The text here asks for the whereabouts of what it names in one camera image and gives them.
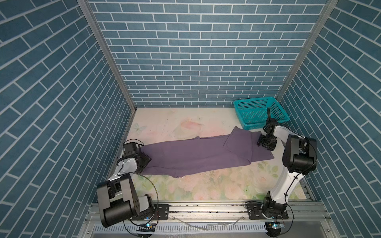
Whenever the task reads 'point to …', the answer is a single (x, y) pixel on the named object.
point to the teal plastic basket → (252, 112)
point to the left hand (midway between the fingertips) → (149, 159)
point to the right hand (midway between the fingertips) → (264, 146)
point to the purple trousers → (169, 158)
